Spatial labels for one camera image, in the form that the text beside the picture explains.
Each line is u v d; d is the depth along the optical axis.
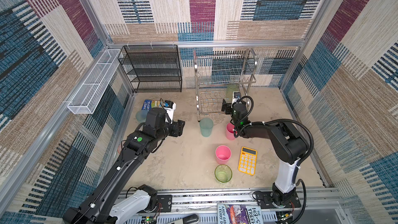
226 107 0.87
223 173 0.81
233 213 0.69
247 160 0.85
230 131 0.86
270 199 0.73
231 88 1.04
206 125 0.91
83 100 0.70
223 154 0.86
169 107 0.63
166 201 0.74
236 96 0.83
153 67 1.09
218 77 1.18
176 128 0.63
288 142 0.52
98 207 0.38
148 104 1.08
